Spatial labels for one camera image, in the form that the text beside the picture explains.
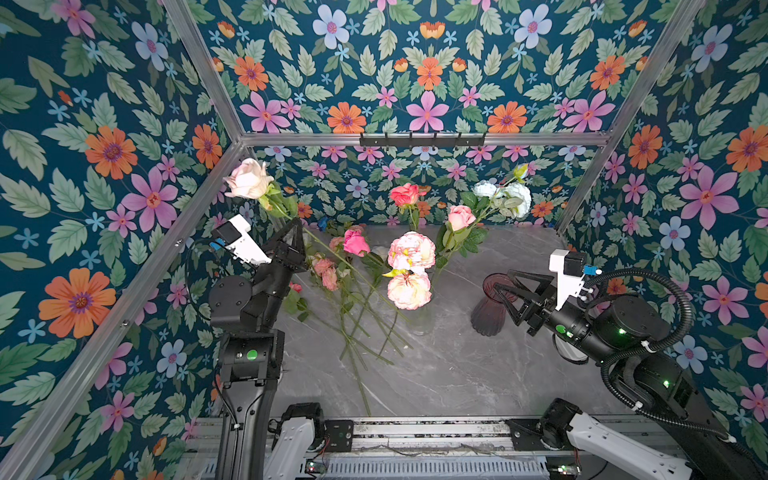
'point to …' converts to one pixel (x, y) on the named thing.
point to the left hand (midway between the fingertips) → (302, 223)
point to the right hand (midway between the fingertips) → (509, 271)
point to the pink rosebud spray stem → (325, 272)
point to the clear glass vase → (420, 320)
